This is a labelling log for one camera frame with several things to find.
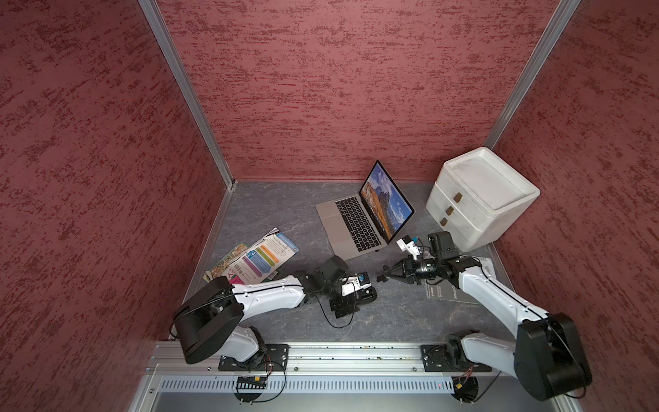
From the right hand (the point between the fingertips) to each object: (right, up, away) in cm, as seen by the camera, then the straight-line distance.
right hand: (386, 278), depth 77 cm
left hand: (-11, -8, +6) cm, 15 cm away
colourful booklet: (-43, +2, +17) cm, 47 cm away
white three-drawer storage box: (+32, +26, +8) cm, 42 cm away
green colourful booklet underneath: (-59, -1, +15) cm, 61 cm away
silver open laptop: (-3, +15, +29) cm, 33 cm away
